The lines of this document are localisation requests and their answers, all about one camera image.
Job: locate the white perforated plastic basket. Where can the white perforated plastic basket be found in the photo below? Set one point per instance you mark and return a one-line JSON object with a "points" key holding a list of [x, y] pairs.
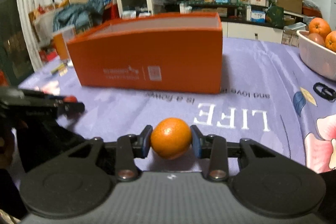
{"points": [[312, 56]]}

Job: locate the blue and white mask box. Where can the blue and white mask box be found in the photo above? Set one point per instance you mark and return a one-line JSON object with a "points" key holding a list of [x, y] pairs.
{"points": [[258, 16]]}

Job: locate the brown cardboard box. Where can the brown cardboard box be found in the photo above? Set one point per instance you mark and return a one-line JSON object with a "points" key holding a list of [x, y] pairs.
{"points": [[288, 2]]}

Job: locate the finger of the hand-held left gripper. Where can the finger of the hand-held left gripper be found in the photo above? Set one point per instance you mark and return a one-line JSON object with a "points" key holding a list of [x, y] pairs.
{"points": [[73, 109], [56, 98]]}

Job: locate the red and white carton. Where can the red and white carton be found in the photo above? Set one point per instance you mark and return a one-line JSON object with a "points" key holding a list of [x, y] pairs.
{"points": [[48, 54]]}

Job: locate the clear plastic container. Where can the clear plastic container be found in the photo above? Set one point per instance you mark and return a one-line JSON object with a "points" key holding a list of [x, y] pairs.
{"points": [[295, 26]]}

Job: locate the white oval key device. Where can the white oval key device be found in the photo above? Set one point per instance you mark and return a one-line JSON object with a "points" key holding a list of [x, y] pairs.
{"points": [[64, 72]]}

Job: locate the bumpy mandarin orange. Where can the bumpy mandarin orange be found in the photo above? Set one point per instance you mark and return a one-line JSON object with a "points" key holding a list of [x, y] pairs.
{"points": [[331, 41], [319, 27]]}

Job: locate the lime green key tag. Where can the lime green key tag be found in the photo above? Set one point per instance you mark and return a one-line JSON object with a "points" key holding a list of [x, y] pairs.
{"points": [[57, 69]]}

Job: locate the white low television cabinet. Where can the white low television cabinet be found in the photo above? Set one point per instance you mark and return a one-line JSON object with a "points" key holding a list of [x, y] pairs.
{"points": [[244, 29]]}

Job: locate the blue puffer jacket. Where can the blue puffer jacket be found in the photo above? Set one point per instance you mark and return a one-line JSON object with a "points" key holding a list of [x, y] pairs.
{"points": [[73, 15]]}

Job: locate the white laundry basket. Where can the white laundry basket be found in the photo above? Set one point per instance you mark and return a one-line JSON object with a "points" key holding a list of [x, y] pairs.
{"points": [[42, 22]]}

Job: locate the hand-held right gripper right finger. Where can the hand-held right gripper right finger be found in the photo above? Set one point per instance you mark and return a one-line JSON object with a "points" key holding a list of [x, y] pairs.
{"points": [[196, 142]]}

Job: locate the white chest appliance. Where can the white chest appliance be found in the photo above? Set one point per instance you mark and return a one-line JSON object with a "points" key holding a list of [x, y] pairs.
{"points": [[324, 3]]}

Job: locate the orange cardboard box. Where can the orange cardboard box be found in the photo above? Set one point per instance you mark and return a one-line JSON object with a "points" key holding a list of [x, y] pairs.
{"points": [[183, 56]]}

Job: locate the brownish red fruit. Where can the brownish red fruit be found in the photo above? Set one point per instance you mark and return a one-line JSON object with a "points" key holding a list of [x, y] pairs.
{"points": [[316, 39]]}

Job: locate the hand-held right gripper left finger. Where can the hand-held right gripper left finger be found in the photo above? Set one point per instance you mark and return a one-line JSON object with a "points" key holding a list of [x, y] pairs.
{"points": [[144, 142]]}

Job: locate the dark green bag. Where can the dark green bag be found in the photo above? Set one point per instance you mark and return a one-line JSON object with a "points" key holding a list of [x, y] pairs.
{"points": [[275, 16]]}

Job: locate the purple printed tablecloth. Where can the purple printed tablecloth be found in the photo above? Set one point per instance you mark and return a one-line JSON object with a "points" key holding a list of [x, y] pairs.
{"points": [[262, 69]]}

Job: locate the red cherry tomato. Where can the red cherry tomato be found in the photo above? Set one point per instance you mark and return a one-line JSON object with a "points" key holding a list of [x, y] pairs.
{"points": [[70, 99]]}

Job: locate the small orange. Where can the small orange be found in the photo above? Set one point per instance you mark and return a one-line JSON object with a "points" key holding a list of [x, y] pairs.
{"points": [[170, 138]]}

